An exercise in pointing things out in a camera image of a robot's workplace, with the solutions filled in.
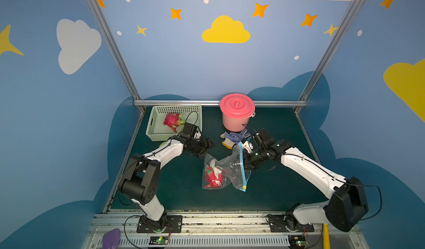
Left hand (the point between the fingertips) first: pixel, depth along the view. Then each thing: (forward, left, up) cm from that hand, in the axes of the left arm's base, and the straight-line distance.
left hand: (215, 147), depth 88 cm
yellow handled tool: (-41, -48, -9) cm, 64 cm away
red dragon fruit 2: (-17, +1, -3) cm, 17 cm away
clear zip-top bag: (-16, -1, +3) cm, 17 cm away
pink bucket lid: (+26, -13, +7) cm, 30 cm away
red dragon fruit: (+21, +27, -3) cm, 34 cm away
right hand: (-12, -11, +5) cm, 17 cm away
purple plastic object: (-41, +44, -11) cm, 61 cm away
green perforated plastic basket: (+18, +39, -11) cm, 44 cm away
